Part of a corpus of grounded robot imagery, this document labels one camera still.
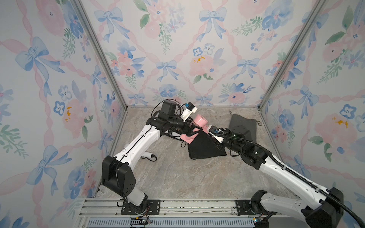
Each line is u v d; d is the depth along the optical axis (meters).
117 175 0.41
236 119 1.11
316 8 0.70
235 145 0.56
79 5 0.68
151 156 0.89
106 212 0.73
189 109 0.65
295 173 0.45
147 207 0.73
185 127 0.66
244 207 0.73
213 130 0.61
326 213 0.37
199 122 0.70
